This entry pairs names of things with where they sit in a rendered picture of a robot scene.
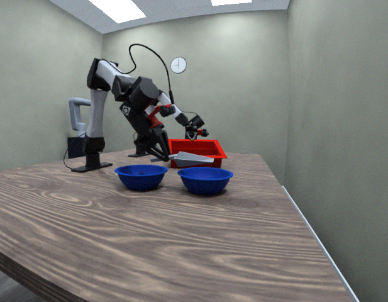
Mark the red divided box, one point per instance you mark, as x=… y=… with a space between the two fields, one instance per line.
x=207 y=148

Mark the light blue plastic scoop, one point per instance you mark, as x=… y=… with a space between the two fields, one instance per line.
x=186 y=159

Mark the blue bowl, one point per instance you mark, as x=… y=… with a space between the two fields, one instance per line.
x=205 y=180
x=135 y=176

